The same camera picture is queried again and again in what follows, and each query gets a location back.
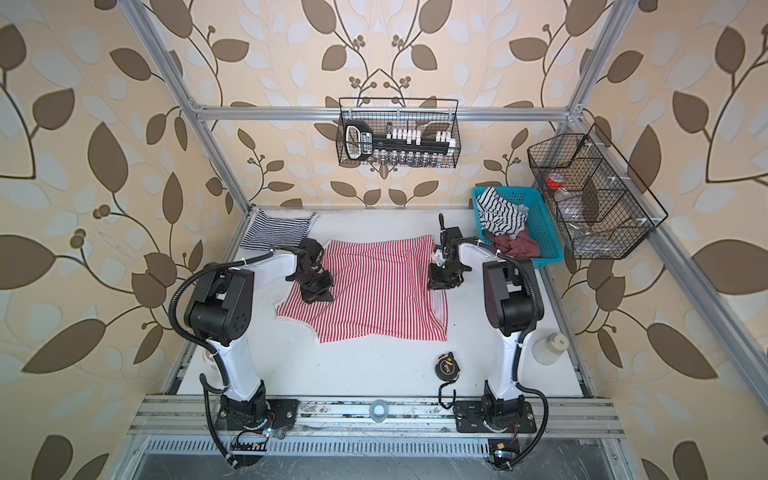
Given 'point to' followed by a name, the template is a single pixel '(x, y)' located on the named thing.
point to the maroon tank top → (522, 246)
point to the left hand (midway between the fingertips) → (337, 294)
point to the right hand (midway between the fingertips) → (432, 288)
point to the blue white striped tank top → (268, 231)
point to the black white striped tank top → (498, 216)
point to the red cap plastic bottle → (556, 182)
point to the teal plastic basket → (537, 222)
